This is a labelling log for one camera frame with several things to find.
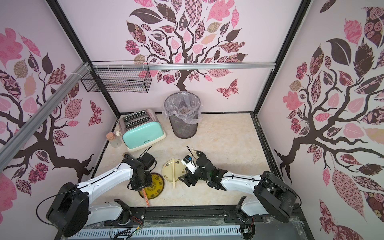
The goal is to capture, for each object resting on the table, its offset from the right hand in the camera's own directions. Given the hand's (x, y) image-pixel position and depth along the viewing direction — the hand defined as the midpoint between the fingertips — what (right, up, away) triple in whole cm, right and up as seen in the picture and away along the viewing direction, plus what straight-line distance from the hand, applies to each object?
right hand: (183, 172), depth 80 cm
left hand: (-20, -9, 0) cm, 22 cm away
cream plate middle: (-11, -1, +9) cm, 14 cm away
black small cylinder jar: (-38, +7, +12) cm, 40 cm away
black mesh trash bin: (-2, +24, +15) cm, 28 cm away
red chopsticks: (-19, -14, -3) cm, 24 cm away
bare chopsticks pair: (-6, -3, +5) cm, 9 cm away
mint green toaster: (-27, +24, +8) cm, 37 cm away
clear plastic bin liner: (-1, +41, +23) cm, 47 cm away
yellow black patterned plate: (-15, -10, +3) cm, 19 cm away
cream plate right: (+7, +7, +14) cm, 17 cm away
